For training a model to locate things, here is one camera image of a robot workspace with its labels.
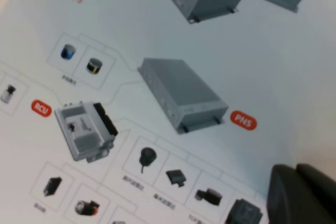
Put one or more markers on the white product brochure book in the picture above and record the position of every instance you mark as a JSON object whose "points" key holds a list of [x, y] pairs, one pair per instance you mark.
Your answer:
{"points": [[161, 111]]}

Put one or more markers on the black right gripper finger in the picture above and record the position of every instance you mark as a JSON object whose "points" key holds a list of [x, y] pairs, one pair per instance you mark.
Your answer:
{"points": [[300, 195]]}

